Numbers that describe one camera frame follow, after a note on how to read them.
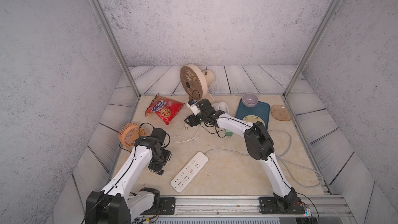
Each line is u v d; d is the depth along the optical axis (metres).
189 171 0.81
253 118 1.05
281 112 1.10
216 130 0.96
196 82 0.93
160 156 0.66
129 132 0.87
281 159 0.87
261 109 1.12
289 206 0.63
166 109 1.05
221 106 0.99
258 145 0.58
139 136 0.66
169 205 0.73
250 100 1.14
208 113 0.79
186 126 1.00
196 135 0.97
